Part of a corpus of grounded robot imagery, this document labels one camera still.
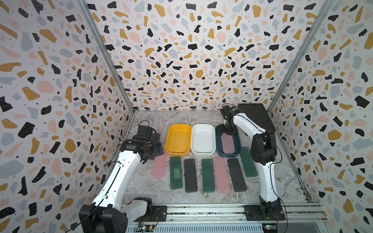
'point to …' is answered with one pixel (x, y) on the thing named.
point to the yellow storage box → (178, 141)
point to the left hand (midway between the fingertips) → (155, 152)
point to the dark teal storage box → (237, 141)
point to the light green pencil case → (176, 173)
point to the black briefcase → (257, 113)
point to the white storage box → (203, 141)
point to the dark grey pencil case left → (190, 175)
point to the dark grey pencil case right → (237, 179)
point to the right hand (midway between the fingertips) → (225, 133)
